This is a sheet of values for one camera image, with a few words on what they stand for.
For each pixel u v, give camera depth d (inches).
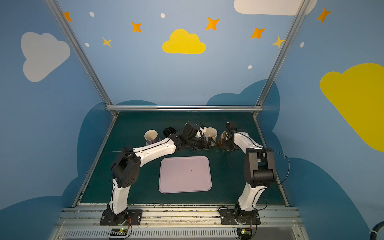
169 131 37.4
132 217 29.3
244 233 28.9
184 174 35.1
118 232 28.7
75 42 31.5
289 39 31.5
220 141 36.6
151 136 39.7
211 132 39.3
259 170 19.3
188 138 27.5
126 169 19.7
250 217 27.1
